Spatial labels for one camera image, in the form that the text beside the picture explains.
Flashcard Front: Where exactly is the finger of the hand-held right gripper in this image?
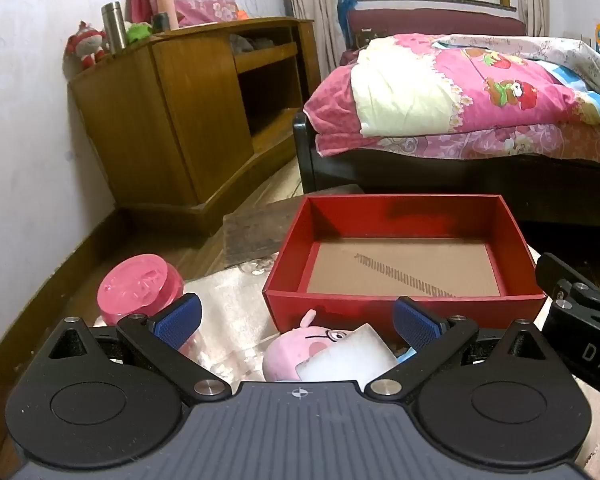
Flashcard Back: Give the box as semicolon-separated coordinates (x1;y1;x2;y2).
535;252;600;313

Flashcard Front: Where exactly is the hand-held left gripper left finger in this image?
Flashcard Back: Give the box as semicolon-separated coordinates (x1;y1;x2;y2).
49;294;232;403

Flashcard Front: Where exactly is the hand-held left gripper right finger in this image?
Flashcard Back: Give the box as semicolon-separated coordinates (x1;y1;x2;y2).
364;296;551;403

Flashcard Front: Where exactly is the white foam block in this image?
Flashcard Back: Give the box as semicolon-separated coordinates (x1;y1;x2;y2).
296;323;400;383

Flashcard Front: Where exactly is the red cardboard box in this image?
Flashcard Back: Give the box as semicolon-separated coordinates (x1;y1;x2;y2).
262;194;548;343

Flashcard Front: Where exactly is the pink pig plush toy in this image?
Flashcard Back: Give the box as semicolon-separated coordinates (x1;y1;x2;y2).
262;310;361;383

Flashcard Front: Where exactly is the pink lidded plastic jar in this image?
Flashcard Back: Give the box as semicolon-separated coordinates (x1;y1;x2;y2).
97;254;203;361

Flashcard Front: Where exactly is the worn wooden board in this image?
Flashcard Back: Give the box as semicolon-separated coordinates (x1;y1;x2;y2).
222;199;306;267

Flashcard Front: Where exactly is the pink floral bedsheet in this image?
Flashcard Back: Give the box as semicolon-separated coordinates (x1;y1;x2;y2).
315;125;600;167

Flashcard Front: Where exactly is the wooden cabinet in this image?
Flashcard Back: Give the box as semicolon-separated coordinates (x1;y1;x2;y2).
67;17;316;236

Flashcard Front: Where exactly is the pink cartoon quilt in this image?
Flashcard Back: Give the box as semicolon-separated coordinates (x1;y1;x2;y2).
304;32;600;138

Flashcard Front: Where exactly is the grey cloth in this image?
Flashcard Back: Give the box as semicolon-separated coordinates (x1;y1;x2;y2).
229;34;277;56

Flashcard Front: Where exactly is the dark red headboard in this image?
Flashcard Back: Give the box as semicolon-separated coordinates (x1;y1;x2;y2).
347;8;527;52

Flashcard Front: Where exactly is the red plush doll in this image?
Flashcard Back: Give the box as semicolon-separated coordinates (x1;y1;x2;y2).
65;21;109;71

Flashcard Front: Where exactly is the small green plush toy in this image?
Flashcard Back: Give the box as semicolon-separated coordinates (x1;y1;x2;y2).
125;21;154;44

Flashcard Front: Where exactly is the steel thermos flask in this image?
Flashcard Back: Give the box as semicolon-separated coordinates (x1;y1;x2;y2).
101;1;129;54

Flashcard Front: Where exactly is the pink cylinder cup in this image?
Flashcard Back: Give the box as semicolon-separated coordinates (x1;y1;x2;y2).
158;0;179;31

